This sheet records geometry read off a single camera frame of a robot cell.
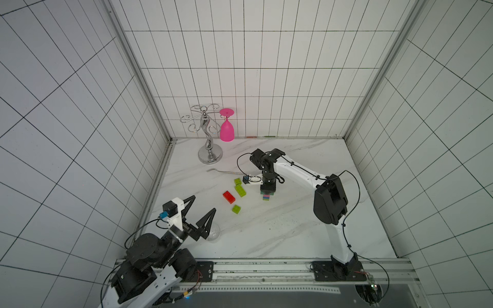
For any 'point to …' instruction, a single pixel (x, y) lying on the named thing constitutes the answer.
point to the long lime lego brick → (240, 190)
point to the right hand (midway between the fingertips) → (268, 182)
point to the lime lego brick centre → (236, 209)
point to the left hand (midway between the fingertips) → (203, 206)
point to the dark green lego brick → (262, 192)
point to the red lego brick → (228, 197)
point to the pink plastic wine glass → (227, 129)
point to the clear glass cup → (214, 233)
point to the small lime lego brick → (237, 181)
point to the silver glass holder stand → (209, 116)
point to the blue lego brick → (266, 197)
